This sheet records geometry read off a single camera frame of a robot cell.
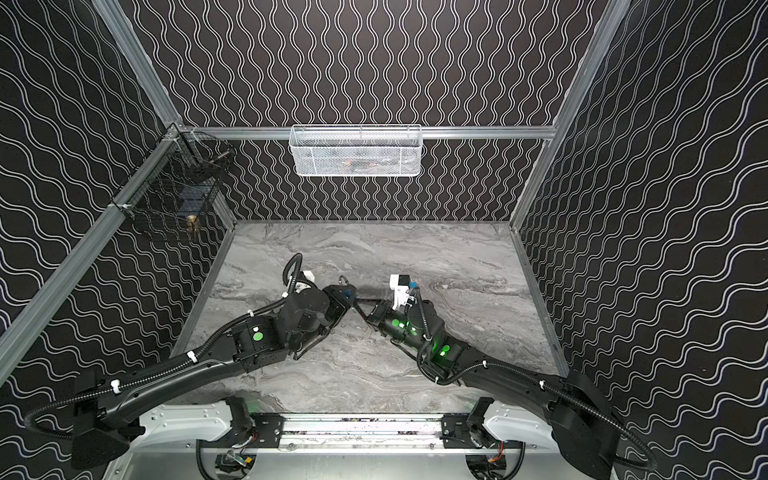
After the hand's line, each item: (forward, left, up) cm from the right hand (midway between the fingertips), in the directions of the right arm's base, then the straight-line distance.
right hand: (350, 304), depth 69 cm
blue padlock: (+2, +1, +2) cm, 3 cm away
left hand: (0, -4, +3) cm, 5 cm away
